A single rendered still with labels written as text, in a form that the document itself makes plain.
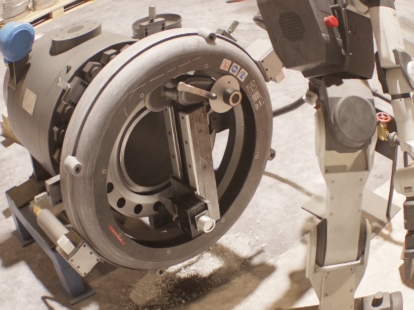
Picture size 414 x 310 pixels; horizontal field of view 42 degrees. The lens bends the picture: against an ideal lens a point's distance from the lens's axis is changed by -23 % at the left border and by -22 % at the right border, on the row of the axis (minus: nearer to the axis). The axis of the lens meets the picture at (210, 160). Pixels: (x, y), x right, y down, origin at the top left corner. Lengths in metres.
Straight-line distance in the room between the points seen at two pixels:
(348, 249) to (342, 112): 0.47
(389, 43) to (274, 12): 0.34
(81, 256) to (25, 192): 0.78
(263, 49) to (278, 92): 1.53
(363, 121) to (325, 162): 0.30
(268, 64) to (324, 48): 0.61
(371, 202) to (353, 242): 1.00
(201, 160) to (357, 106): 0.66
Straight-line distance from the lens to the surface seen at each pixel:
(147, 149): 2.13
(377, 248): 2.42
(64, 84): 1.66
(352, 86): 1.44
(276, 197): 2.71
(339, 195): 1.61
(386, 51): 1.40
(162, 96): 1.77
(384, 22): 1.42
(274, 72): 2.04
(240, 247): 2.46
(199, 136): 1.82
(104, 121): 1.62
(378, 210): 2.62
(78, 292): 2.31
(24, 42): 2.20
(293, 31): 1.48
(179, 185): 1.93
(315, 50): 1.44
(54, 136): 1.96
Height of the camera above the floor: 1.59
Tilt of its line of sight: 32 degrees down
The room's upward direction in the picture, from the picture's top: 5 degrees counter-clockwise
